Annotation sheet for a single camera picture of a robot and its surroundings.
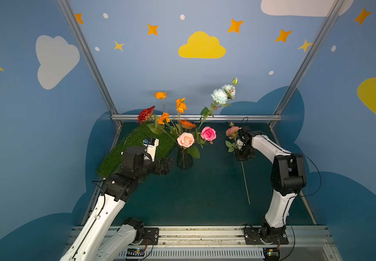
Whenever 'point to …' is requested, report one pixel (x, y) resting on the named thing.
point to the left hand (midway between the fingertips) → (164, 155)
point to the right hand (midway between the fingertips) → (243, 157)
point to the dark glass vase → (185, 160)
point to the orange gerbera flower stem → (187, 124)
